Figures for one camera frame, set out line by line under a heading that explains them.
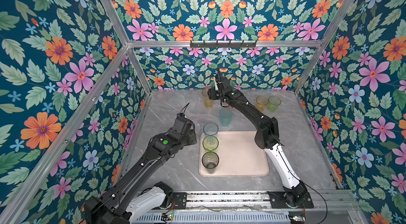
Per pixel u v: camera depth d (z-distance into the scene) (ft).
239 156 2.89
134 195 1.57
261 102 3.46
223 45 3.05
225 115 3.06
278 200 2.37
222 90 2.57
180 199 2.42
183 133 1.89
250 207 2.36
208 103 3.61
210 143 2.87
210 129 2.88
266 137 2.16
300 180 2.14
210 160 2.52
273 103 3.53
